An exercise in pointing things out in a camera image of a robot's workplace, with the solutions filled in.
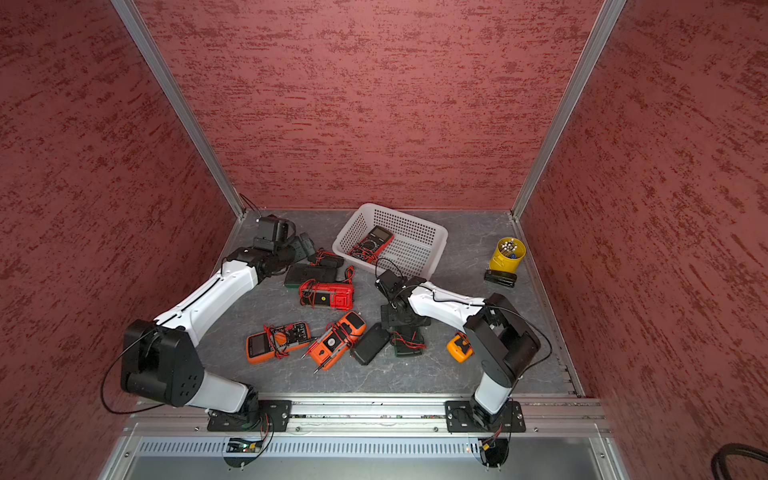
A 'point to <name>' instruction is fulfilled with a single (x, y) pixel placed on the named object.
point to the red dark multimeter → (374, 243)
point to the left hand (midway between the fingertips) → (300, 253)
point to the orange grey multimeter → (276, 341)
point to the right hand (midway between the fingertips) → (403, 326)
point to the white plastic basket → (418, 244)
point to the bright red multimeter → (335, 296)
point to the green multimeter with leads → (408, 340)
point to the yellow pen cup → (509, 252)
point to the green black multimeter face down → (297, 274)
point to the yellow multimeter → (460, 347)
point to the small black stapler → (502, 278)
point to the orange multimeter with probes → (333, 342)
